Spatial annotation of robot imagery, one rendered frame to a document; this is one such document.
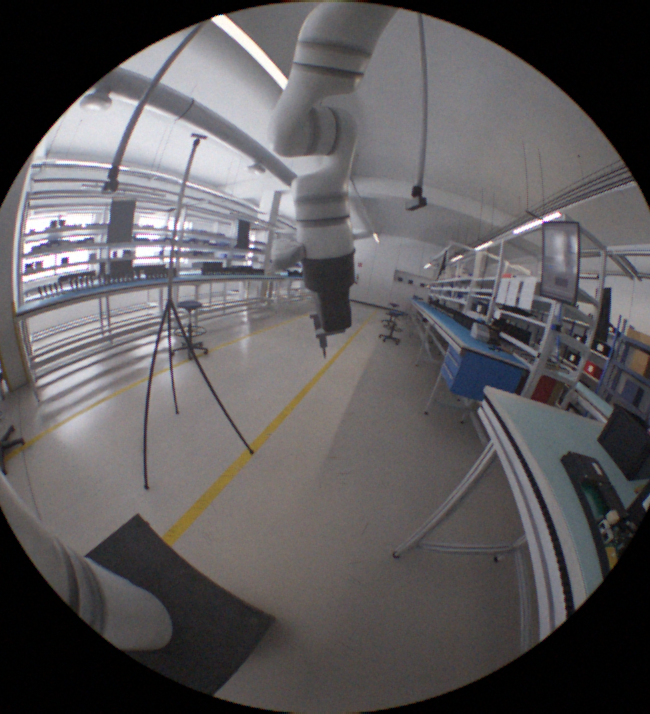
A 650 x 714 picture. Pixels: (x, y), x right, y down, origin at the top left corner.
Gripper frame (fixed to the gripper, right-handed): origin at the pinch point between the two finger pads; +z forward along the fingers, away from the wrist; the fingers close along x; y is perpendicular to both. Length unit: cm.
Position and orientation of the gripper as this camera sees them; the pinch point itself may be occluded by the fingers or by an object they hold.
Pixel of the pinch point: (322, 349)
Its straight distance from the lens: 40.1
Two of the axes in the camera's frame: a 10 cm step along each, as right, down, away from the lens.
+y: 9.7, -2.2, 0.9
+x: -2.1, -6.7, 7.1
